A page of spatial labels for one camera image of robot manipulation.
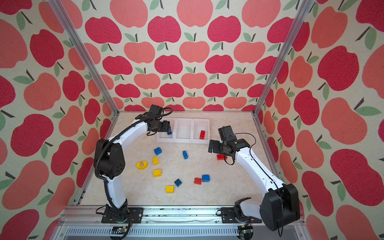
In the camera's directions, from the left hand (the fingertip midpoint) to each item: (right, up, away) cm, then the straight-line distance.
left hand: (168, 128), depth 95 cm
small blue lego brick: (-1, -4, +10) cm, 11 cm away
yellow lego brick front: (+3, -34, -15) cm, 37 cm away
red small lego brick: (+18, -31, -11) cm, 37 cm away
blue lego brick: (-8, -15, +1) cm, 17 cm away
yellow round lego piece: (-15, -22, -7) cm, 28 cm away
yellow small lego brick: (-8, -21, -2) cm, 23 cm away
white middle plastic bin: (+8, -2, +14) cm, 16 cm away
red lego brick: (+23, -5, +11) cm, 26 cm away
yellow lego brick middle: (-6, -27, -8) cm, 29 cm away
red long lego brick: (+34, -19, -2) cm, 39 cm away
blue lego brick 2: (+11, -17, 0) cm, 20 cm away
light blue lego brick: (+23, -30, -9) cm, 39 cm away
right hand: (+31, -11, -11) cm, 35 cm away
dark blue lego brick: (+7, -31, -11) cm, 34 cm away
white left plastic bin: (-6, -6, +10) cm, 13 cm away
